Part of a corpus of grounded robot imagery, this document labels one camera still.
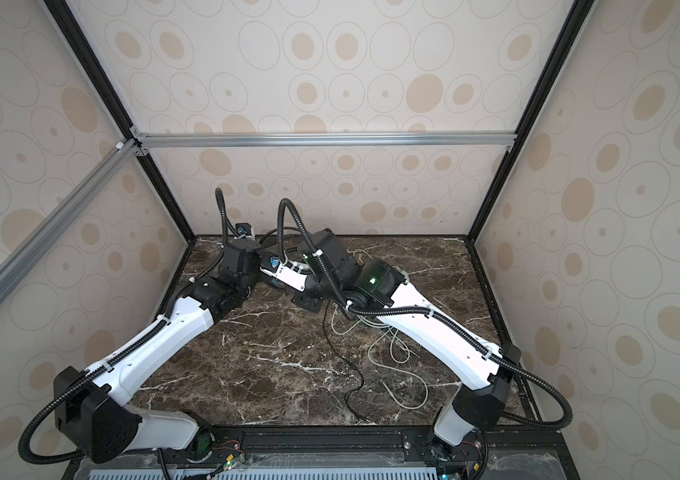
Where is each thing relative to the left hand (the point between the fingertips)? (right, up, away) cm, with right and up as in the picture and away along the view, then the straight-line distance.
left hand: (269, 251), depth 78 cm
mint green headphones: (+28, -22, +16) cm, 40 cm away
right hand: (+8, -7, -12) cm, 16 cm away
